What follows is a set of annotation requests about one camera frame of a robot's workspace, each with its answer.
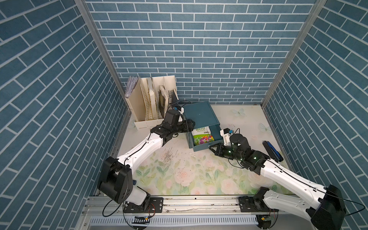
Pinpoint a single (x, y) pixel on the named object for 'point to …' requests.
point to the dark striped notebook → (175, 99)
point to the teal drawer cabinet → (208, 119)
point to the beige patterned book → (163, 98)
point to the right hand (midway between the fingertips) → (209, 148)
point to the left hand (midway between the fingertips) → (194, 124)
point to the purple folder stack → (131, 85)
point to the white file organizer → (150, 98)
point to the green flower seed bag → (202, 136)
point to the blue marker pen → (273, 154)
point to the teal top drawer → (215, 132)
